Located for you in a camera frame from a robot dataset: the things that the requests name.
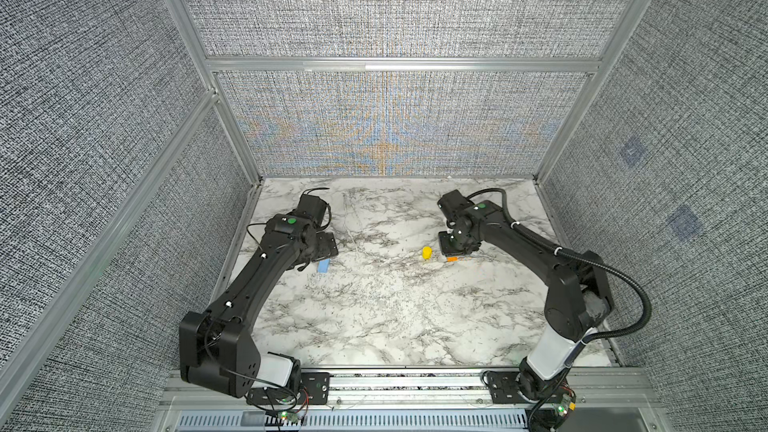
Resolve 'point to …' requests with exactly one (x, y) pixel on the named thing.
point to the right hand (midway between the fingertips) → (448, 248)
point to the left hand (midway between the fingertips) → (317, 253)
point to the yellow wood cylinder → (427, 252)
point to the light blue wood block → (323, 266)
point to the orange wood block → (452, 259)
